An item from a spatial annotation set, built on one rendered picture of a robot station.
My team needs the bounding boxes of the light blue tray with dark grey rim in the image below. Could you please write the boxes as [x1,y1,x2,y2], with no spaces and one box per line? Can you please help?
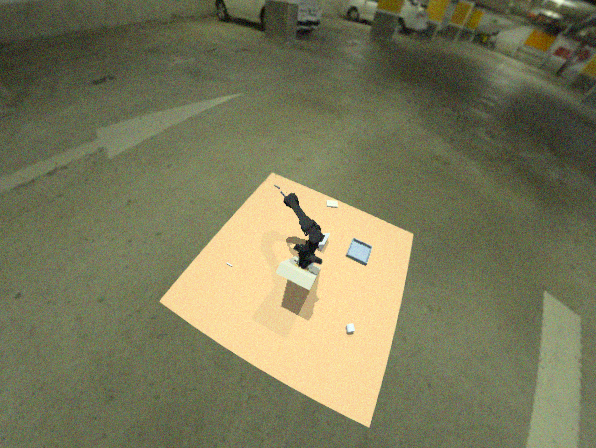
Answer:
[345,238,372,265]

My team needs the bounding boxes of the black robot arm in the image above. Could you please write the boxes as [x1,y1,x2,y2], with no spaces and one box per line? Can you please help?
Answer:
[283,192,325,255]

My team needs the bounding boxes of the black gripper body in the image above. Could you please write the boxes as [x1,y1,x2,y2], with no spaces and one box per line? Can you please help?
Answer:
[299,240,323,265]

